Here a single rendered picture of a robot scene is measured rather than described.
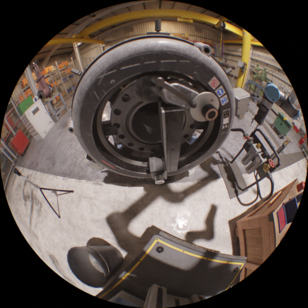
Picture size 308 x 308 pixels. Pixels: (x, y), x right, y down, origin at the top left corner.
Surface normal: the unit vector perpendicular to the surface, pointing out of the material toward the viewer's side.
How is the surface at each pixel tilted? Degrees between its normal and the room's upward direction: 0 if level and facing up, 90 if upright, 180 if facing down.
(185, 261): 0
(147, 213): 0
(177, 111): 90
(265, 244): 90
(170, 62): 90
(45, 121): 90
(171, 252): 0
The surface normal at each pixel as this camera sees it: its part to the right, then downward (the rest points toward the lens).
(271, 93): -0.87, 0.43
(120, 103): 0.10, 0.79
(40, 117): 1.00, -0.04
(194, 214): -0.07, -0.60
